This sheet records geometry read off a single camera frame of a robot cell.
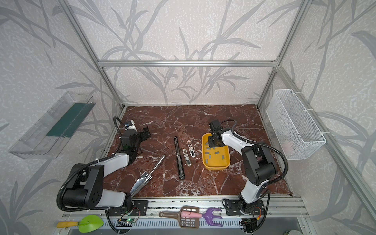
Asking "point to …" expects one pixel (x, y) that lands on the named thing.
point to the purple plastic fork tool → (209, 217)
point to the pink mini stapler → (191, 150)
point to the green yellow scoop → (87, 223)
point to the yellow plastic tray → (214, 158)
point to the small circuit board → (130, 220)
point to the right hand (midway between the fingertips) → (213, 138)
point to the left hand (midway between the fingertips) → (144, 123)
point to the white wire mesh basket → (297, 134)
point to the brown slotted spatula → (192, 223)
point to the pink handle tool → (190, 214)
